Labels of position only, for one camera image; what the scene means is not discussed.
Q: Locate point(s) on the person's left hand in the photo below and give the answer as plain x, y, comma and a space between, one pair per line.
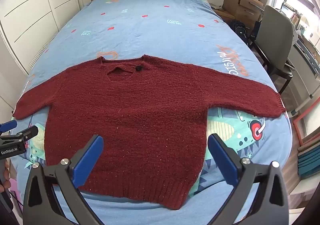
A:
6, 184

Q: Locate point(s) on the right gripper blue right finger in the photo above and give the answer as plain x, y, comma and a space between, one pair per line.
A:
270, 203

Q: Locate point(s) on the wooden drawer cabinet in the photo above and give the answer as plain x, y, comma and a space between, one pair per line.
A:
246, 11

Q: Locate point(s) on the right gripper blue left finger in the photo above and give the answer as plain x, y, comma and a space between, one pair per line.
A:
41, 205

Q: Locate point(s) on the white wardrobe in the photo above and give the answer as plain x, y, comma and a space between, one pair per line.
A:
29, 25

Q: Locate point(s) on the wooden picture frame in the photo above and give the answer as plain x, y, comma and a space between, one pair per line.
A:
307, 126

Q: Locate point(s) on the stack of teal books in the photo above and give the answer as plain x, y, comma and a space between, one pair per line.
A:
308, 161

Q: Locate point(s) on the grey chair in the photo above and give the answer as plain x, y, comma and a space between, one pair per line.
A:
273, 43

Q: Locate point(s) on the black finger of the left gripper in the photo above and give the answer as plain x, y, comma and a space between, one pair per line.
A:
28, 133

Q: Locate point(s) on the dark red knitted sweater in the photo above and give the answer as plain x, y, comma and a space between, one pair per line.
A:
152, 115

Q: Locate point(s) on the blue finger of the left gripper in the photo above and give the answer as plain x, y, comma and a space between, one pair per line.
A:
7, 126

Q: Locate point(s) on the black bag on floor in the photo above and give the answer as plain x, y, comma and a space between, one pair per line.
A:
241, 31

